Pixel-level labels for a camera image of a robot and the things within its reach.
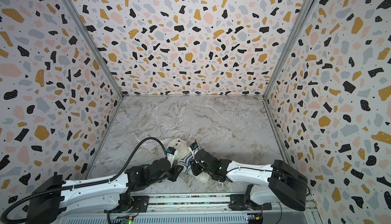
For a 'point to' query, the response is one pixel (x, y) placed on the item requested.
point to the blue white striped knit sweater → (186, 161)
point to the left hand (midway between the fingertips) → (186, 167)
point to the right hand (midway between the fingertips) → (189, 160)
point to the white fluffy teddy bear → (182, 146)
